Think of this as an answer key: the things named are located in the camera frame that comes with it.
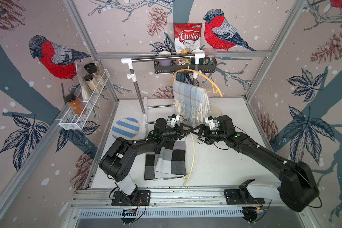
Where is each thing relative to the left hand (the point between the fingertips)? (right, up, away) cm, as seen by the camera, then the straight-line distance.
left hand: (193, 129), depth 78 cm
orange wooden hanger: (+13, +40, +33) cm, 54 cm away
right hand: (0, -2, 0) cm, 2 cm away
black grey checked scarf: (-14, -21, +7) cm, 26 cm away
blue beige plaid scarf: (0, +16, +8) cm, 18 cm away
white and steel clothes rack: (-33, +14, +20) cm, 41 cm away
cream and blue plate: (+22, +10, +32) cm, 40 cm away
